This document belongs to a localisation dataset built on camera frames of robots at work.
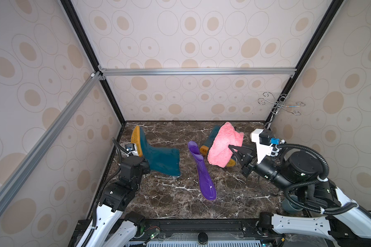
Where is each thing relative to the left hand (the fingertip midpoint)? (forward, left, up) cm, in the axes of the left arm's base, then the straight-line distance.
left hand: (147, 153), depth 71 cm
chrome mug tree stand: (+30, -70, +5) cm, 76 cm away
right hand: (-8, -36, +20) cm, 42 cm away
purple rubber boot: (-7, -29, -22) cm, 37 cm away
